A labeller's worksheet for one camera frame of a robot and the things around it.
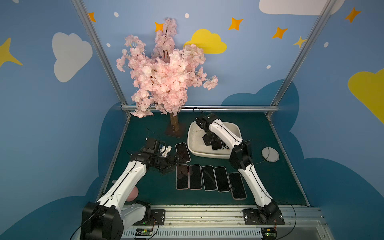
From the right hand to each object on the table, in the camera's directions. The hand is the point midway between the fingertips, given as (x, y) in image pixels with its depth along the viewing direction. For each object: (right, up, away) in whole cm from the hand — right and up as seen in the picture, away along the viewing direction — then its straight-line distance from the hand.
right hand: (217, 139), depth 98 cm
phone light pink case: (+1, -24, -8) cm, 25 cm away
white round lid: (+36, -11, +1) cm, 38 cm away
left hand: (-23, -11, -20) cm, 33 cm away
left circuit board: (-40, -43, -27) cm, 65 cm away
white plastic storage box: (-14, -5, +4) cm, 15 cm away
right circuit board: (+22, -45, -25) cm, 56 cm away
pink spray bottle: (-48, -28, -20) cm, 59 cm away
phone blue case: (-2, 0, -29) cm, 29 cm away
